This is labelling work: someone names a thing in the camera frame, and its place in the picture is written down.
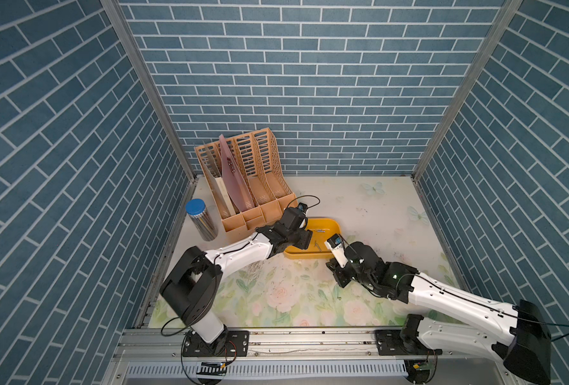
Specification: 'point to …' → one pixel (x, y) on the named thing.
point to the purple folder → (235, 178)
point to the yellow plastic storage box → (322, 228)
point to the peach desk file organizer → (247, 176)
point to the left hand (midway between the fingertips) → (309, 234)
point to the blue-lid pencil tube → (196, 209)
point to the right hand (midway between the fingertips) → (331, 262)
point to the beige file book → (224, 192)
